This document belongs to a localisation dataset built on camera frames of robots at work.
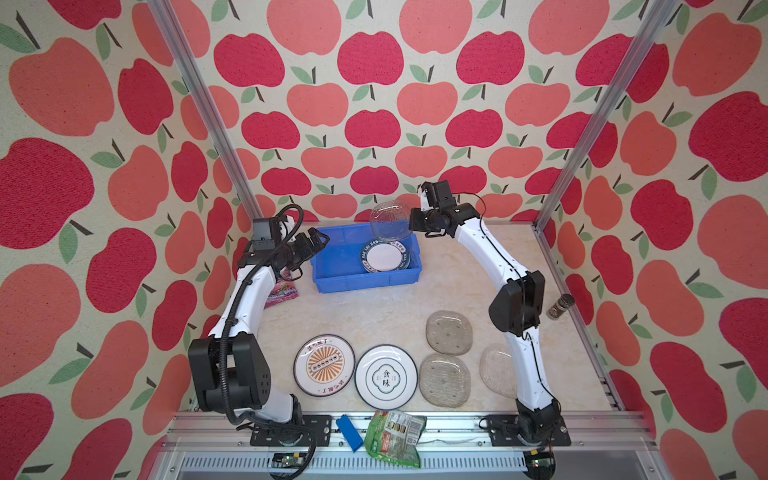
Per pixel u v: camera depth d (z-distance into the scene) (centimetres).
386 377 82
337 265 111
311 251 75
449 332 91
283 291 98
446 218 69
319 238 77
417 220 84
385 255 108
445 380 82
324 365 85
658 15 69
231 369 44
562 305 88
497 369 84
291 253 72
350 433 73
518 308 59
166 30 72
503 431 73
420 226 84
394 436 72
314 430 77
